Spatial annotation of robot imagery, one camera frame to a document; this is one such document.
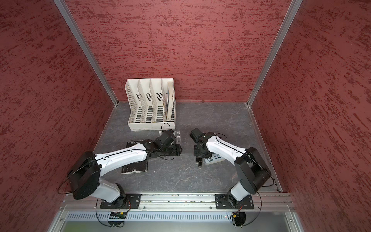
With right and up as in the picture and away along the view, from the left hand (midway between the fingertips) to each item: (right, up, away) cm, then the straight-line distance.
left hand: (177, 153), depth 84 cm
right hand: (+14, -4, +3) cm, 15 cm away
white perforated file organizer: (-24, +33, +31) cm, 51 cm away
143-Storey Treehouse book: (+23, -4, +4) cm, 24 cm away
